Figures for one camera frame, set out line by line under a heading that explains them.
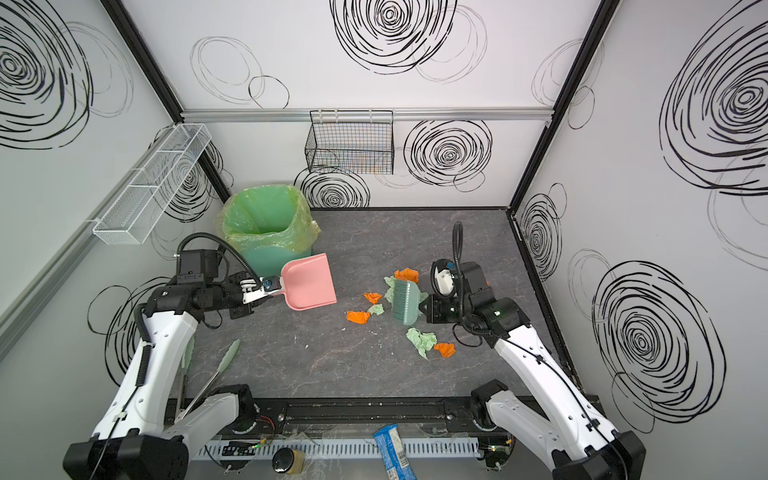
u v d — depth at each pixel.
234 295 0.64
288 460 0.61
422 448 0.77
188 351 0.50
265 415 0.73
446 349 0.84
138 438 0.37
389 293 0.96
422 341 0.85
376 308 0.93
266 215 0.99
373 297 0.94
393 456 0.68
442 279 0.68
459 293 0.57
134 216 0.73
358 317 0.90
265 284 0.62
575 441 0.39
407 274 0.99
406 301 0.79
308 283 0.80
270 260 0.79
